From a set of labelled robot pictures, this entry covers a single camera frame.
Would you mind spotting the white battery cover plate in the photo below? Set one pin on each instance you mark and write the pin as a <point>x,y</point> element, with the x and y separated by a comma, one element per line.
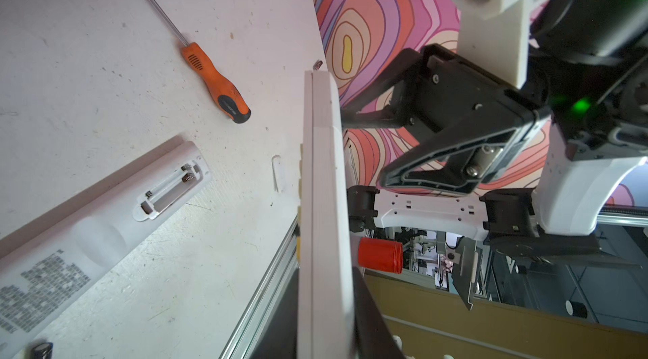
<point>326,291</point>

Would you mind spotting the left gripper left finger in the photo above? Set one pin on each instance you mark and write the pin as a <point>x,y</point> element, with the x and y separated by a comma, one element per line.
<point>278,338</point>

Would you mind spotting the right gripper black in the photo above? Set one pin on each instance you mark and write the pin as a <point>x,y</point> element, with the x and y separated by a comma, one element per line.
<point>470,126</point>

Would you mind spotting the black silver AAA battery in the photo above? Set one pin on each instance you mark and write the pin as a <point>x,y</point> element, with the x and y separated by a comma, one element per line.
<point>43,350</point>

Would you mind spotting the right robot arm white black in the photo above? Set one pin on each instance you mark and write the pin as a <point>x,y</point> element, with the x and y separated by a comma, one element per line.
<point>587,62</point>

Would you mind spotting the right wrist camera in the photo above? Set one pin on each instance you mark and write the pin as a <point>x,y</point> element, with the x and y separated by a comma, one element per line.
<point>494,36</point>

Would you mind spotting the red cap outside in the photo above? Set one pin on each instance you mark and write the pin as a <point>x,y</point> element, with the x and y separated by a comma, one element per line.
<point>380,255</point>

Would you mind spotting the aluminium front rail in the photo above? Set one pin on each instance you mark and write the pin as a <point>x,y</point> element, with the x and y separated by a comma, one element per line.
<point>247,331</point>

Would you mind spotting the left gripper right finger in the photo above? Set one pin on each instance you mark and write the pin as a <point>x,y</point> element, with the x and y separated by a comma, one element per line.
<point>373,339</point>

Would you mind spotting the white remote control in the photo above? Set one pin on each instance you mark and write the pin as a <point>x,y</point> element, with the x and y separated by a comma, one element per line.
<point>43,277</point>

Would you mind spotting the orange handled screwdriver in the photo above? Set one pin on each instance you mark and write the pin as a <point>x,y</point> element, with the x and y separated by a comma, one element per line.
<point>224,93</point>

